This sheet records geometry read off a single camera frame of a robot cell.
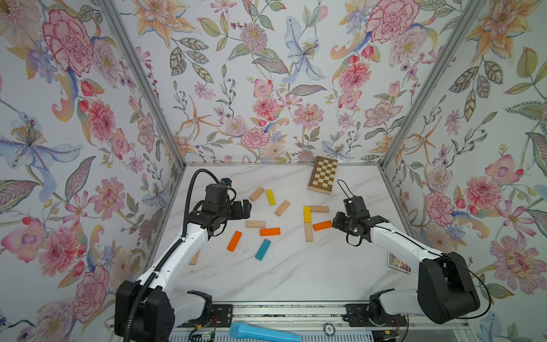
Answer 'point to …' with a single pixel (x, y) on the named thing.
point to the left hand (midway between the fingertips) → (244, 204)
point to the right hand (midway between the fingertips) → (336, 217)
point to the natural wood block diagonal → (282, 208)
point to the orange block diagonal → (234, 241)
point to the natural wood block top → (320, 209)
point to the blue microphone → (251, 333)
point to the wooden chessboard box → (323, 175)
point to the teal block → (263, 249)
